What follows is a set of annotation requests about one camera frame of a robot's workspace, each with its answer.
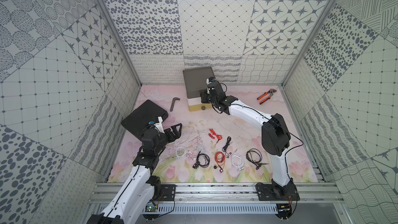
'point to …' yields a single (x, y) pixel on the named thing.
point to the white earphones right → (237, 161)
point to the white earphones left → (181, 151)
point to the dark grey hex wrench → (173, 103)
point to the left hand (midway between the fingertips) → (175, 124)
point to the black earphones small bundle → (227, 143)
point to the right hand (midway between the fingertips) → (203, 95)
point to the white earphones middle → (201, 148)
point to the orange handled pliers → (270, 91)
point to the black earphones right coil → (255, 156)
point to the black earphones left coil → (202, 160)
